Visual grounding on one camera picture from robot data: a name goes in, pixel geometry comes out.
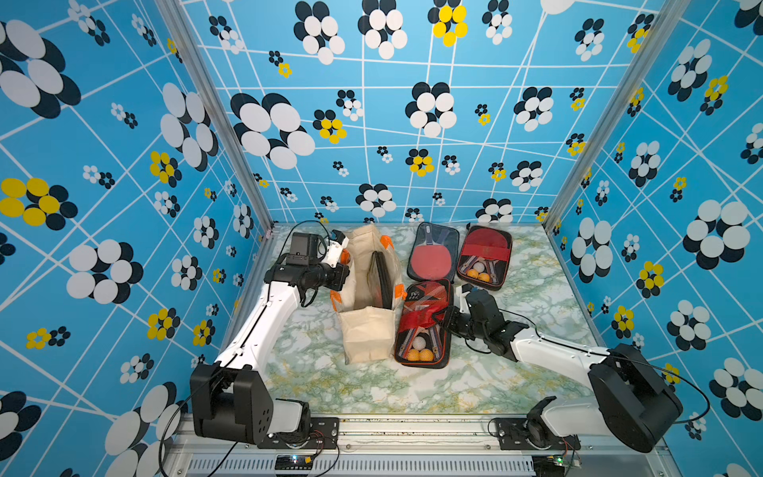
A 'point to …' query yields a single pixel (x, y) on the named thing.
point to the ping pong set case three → (421, 341)
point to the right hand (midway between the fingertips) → (437, 316)
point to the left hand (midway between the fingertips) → (349, 268)
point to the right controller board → (548, 465)
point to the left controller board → (293, 462)
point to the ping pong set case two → (485, 256)
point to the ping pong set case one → (433, 252)
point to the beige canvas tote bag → (369, 303)
